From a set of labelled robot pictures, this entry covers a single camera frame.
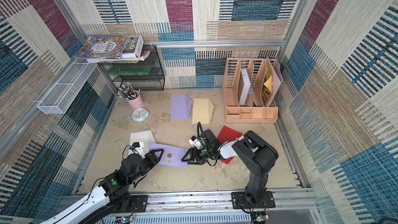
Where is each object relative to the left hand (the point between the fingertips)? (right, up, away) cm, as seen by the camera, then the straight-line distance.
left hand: (163, 152), depth 80 cm
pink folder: (+61, +44, +9) cm, 75 cm away
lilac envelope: (+5, +22, +29) cm, 36 cm away
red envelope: (+35, +6, +18) cm, 40 cm away
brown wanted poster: (+60, +30, +17) cm, 69 cm away
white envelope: (-15, +4, +17) cm, 23 cm away
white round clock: (-21, +17, +24) cm, 36 cm away
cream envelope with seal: (+20, +20, +29) cm, 40 cm away
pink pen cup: (-24, +25, +25) cm, 42 cm away
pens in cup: (-26, +32, +18) cm, 45 cm away
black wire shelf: (-16, +42, +41) cm, 61 cm away
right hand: (+11, -6, +4) cm, 13 cm away
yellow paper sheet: (+57, +35, +8) cm, 67 cm away
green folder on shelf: (-26, +46, +19) cm, 56 cm away
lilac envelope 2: (+4, -3, +3) cm, 6 cm away
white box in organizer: (+45, +35, +16) cm, 59 cm away
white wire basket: (-44, +27, -9) cm, 52 cm away
